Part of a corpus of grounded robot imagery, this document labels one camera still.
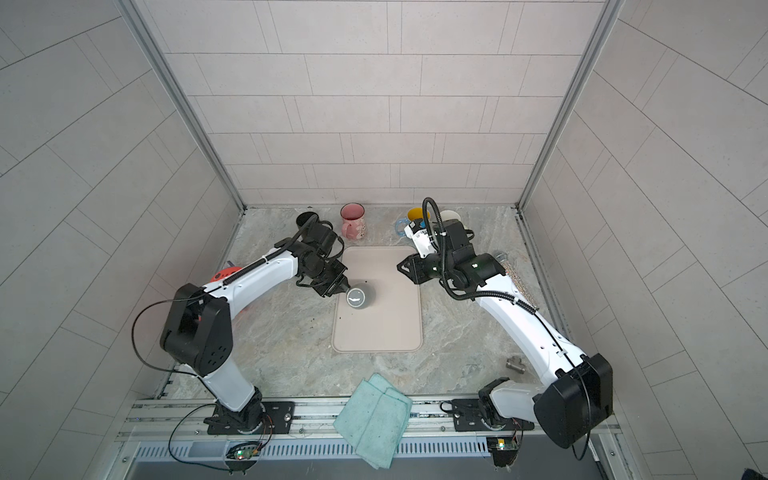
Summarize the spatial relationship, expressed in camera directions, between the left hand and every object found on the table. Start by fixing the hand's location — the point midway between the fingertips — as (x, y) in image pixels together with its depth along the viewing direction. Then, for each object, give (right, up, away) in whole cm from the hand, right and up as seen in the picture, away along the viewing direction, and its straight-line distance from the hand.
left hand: (359, 281), depth 86 cm
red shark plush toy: (-40, +2, 0) cm, 40 cm away
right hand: (+13, +6, -12) cm, 18 cm away
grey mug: (+2, -3, -8) cm, 9 cm away
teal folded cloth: (+6, -30, -16) cm, 35 cm away
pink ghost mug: (-4, +18, +13) cm, 22 cm away
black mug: (-21, +19, +15) cm, 32 cm away
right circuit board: (+36, -36, -18) cm, 54 cm away
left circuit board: (-22, -33, -22) cm, 46 cm away
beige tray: (+10, -13, +2) cm, 16 cm away
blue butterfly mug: (+13, +18, +16) cm, 27 cm away
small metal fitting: (+43, -21, -8) cm, 48 cm away
